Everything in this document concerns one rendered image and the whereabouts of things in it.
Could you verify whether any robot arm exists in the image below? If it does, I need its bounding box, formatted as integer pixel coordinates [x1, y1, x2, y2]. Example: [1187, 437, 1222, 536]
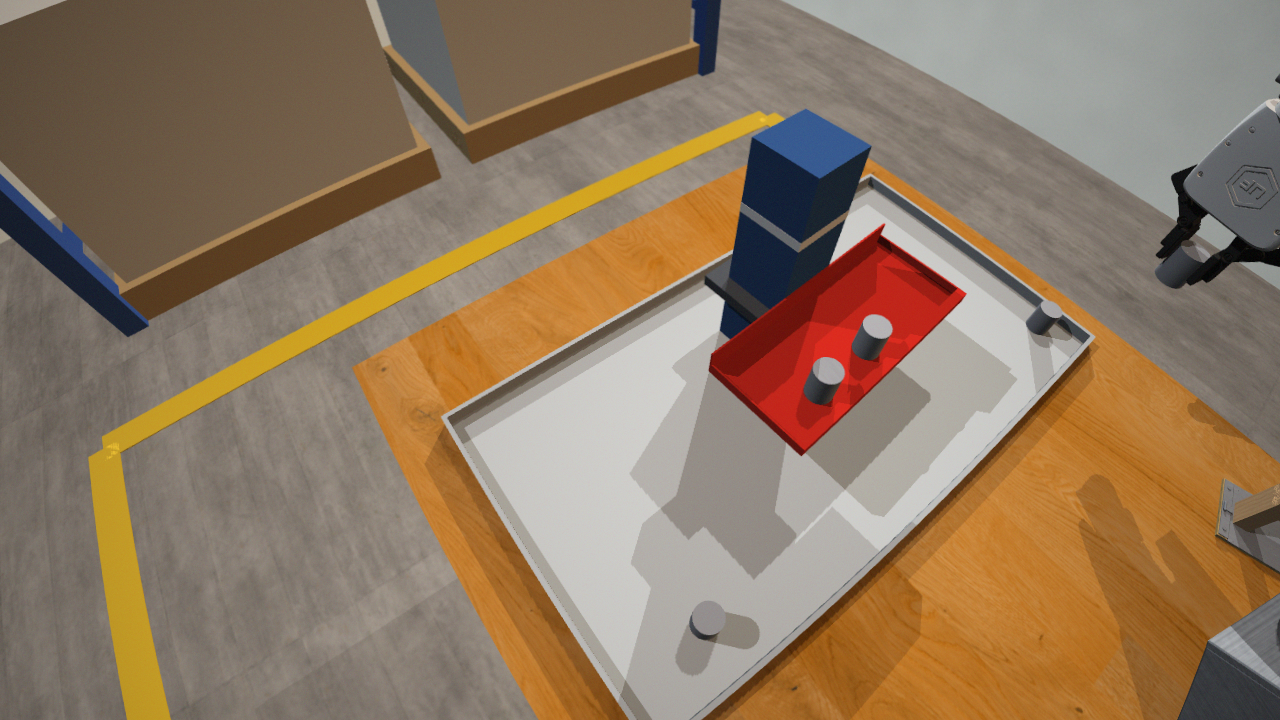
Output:
[1275, 74, 1280, 644]

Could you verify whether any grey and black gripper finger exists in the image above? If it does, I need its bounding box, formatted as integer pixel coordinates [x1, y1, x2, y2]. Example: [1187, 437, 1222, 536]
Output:
[1187, 236, 1280, 284]
[1156, 164, 1208, 259]

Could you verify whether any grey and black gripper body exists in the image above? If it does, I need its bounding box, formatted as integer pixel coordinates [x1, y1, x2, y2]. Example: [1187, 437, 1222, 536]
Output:
[1183, 99, 1280, 252]

